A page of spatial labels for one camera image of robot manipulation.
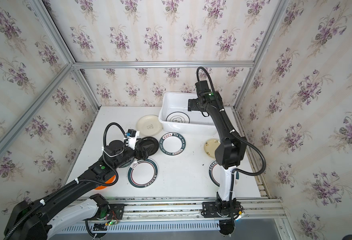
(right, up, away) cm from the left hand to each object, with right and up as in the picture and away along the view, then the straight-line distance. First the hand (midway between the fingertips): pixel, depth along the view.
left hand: (147, 140), depth 76 cm
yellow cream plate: (+38, -7, +22) cm, 45 cm away
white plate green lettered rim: (+13, -5, +23) cm, 27 cm away
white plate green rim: (+39, -21, +11) cm, 46 cm away
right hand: (+28, +18, +12) cm, 35 cm away
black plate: (-3, -3, +21) cm, 21 cm away
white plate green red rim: (-4, -21, +10) cm, 24 cm away
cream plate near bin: (-5, +7, +32) cm, 33 cm away
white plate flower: (+16, +13, +35) cm, 41 cm away
